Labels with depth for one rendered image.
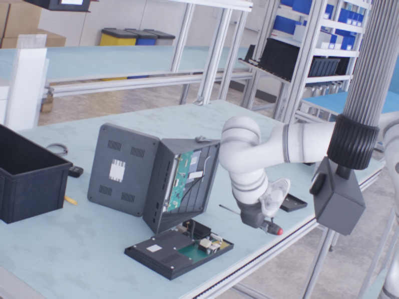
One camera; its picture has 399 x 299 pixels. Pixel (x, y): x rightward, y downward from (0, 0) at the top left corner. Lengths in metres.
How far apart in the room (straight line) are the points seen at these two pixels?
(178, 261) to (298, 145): 0.39
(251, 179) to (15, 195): 0.51
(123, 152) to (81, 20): 5.76
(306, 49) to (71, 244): 2.97
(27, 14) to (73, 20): 2.01
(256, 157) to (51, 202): 0.56
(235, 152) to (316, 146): 0.14
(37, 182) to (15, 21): 3.74
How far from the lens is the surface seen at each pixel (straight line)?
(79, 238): 1.34
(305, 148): 1.05
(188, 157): 1.44
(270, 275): 3.60
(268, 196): 1.21
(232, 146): 1.06
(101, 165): 1.48
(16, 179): 1.29
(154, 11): 8.27
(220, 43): 2.75
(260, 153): 1.06
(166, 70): 3.83
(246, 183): 1.16
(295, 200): 1.89
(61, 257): 1.25
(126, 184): 1.47
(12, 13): 4.99
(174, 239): 1.37
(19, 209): 1.35
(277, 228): 1.38
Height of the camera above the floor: 1.63
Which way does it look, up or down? 17 degrees down
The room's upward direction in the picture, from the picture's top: 15 degrees clockwise
